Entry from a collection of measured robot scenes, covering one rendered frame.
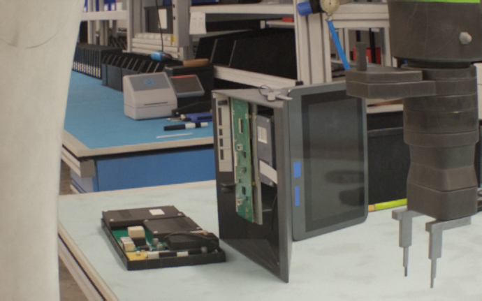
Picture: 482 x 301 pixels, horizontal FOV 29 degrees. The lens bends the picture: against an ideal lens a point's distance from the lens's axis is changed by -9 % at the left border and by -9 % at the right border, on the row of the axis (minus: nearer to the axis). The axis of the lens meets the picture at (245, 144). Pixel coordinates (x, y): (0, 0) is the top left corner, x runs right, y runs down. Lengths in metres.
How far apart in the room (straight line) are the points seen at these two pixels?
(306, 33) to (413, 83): 2.03
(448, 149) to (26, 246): 0.43
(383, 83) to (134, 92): 2.55
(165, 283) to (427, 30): 0.52
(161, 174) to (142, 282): 1.65
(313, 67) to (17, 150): 2.35
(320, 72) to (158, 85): 0.71
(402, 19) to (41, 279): 0.42
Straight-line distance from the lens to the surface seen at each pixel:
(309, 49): 2.87
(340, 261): 1.25
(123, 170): 2.80
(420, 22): 0.83
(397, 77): 0.82
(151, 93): 3.34
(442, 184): 0.85
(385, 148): 1.55
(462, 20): 0.84
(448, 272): 1.17
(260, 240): 1.36
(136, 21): 4.96
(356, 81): 0.83
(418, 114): 0.85
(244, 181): 1.29
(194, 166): 2.85
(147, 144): 2.80
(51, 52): 0.55
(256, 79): 3.16
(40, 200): 0.56
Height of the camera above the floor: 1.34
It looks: 9 degrees down
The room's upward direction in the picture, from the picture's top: 3 degrees counter-clockwise
